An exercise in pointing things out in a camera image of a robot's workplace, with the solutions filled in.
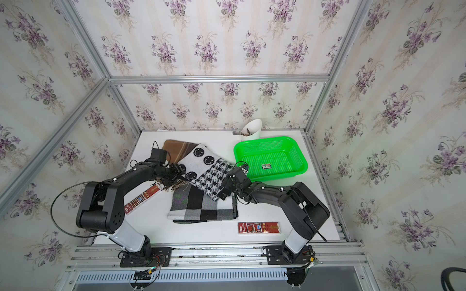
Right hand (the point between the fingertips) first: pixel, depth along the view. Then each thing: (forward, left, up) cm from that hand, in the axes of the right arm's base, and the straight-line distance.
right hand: (228, 183), depth 91 cm
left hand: (+4, +23, +1) cm, 24 cm away
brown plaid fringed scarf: (+22, +31, -1) cm, 38 cm away
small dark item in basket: (+13, -21, -3) cm, 25 cm away
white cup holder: (+33, -13, +6) cm, 36 cm away
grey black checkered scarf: (-11, +18, -1) cm, 21 cm away
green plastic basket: (+20, -24, -5) cm, 32 cm away
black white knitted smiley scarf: (+6, +12, +2) cm, 14 cm away
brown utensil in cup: (+30, -11, +5) cm, 33 cm away
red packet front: (-20, -15, -3) cm, 25 cm away
